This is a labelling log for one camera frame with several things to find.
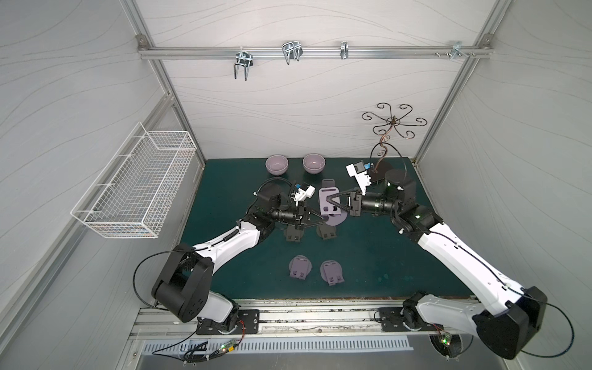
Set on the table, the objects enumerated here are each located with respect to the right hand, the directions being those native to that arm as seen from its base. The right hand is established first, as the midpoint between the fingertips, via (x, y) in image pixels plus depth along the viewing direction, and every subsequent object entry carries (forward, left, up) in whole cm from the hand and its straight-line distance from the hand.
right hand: (329, 196), depth 65 cm
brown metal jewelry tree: (+41, -27, -4) cm, 50 cm away
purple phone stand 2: (-9, +9, -32) cm, 35 cm away
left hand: (-5, 0, -8) cm, 10 cm away
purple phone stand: (-4, -1, -3) cm, 5 cm away
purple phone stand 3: (-10, -3, -34) cm, 35 cm away
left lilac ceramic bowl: (+40, +23, -30) cm, 55 cm away
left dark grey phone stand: (+4, +12, -32) cm, 35 cm away
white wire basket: (-1, +60, -2) cm, 60 cm away
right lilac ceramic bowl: (+43, +4, -30) cm, 52 cm away
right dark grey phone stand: (+6, -1, -33) cm, 33 cm away
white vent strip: (-36, +38, -19) cm, 56 cm away
